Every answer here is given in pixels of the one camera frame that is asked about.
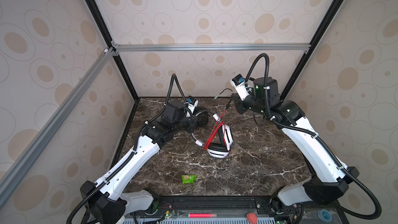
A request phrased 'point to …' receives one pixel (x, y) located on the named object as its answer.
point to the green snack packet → (188, 179)
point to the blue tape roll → (325, 215)
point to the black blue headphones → (201, 113)
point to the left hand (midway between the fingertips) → (200, 116)
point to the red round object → (252, 218)
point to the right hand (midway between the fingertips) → (234, 94)
